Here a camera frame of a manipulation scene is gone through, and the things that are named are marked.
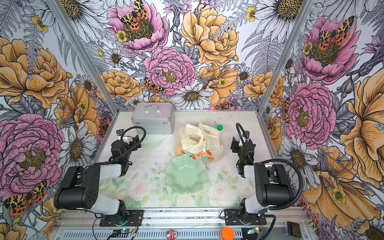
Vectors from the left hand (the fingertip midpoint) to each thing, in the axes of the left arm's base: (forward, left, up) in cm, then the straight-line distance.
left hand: (131, 140), depth 93 cm
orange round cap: (-48, -51, +3) cm, 70 cm away
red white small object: (-47, -28, -4) cm, 55 cm away
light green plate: (-18, -33, -10) cm, 39 cm away
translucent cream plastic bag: (-7, -42, +7) cm, 43 cm away
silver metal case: (+14, -15, +5) cm, 21 cm away
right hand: (-2, -66, 0) cm, 66 cm away
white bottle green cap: (+9, -55, +1) cm, 56 cm away
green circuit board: (-46, -67, -9) cm, 81 cm away
